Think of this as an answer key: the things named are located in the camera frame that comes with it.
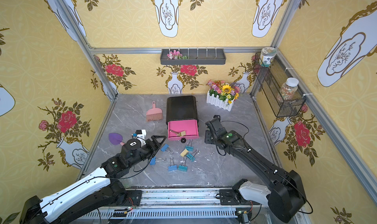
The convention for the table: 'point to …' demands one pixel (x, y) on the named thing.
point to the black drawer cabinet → (181, 108)
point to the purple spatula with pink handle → (116, 139)
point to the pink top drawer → (191, 127)
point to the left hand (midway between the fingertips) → (161, 139)
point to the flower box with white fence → (222, 95)
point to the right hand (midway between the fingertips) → (212, 134)
